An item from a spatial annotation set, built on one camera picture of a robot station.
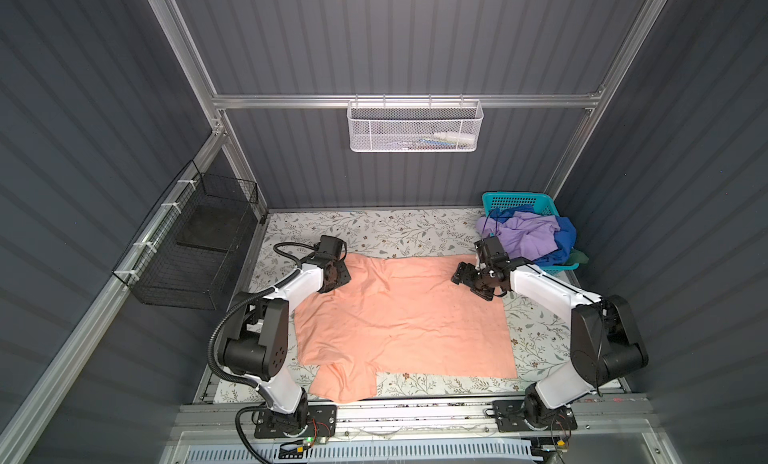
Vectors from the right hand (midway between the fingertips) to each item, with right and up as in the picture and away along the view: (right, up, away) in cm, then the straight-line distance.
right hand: (464, 283), depth 92 cm
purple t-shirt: (+20, +15, +2) cm, 25 cm away
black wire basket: (-73, +10, -19) cm, 76 cm away
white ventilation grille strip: (-3, -37, -22) cm, 43 cm away
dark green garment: (+36, +8, +1) cm, 37 cm away
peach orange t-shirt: (-22, -11, 0) cm, 24 cm away
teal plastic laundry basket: (+35, +28, +20) cm, 49 cm away
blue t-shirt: (+34, +15, +3) cm, 37 cm away
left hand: (-39, +2, +3) cm, 39 cm away
